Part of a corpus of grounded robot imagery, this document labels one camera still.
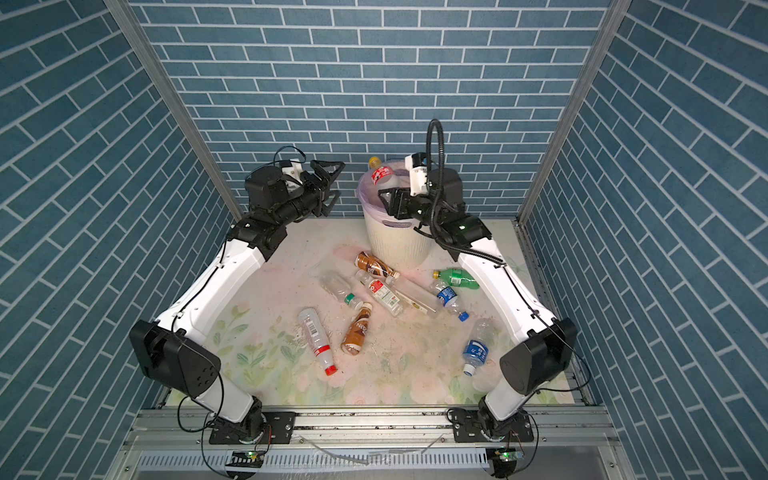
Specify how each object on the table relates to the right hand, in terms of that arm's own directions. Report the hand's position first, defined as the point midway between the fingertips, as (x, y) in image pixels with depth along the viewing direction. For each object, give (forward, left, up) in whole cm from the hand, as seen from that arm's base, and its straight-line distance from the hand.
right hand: (385, 188), depth 72 cm
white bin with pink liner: (+4, -4, -26) cm, 26 cm away
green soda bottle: (0, -22, -36) cm, 42 cm away
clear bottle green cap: (-4, +17, -40) cm, 44 cm away
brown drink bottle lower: (-23, +8, -36) cm, 43 cm away
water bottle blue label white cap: (-18, -29, -41) cm, 53 cm away
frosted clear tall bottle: (-8, -9, -37) cm, 39 cm away
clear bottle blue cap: (-8, -19, -37) cm, 42 cm away
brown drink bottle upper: (+4, +7, -36) cm, 37 cm away
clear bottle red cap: (-26, +17, -37) cm, 48 cm away
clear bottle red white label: (-8, +3, -35) cm, 36 cm away
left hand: (0, +9, +3) cm, 10 cm away
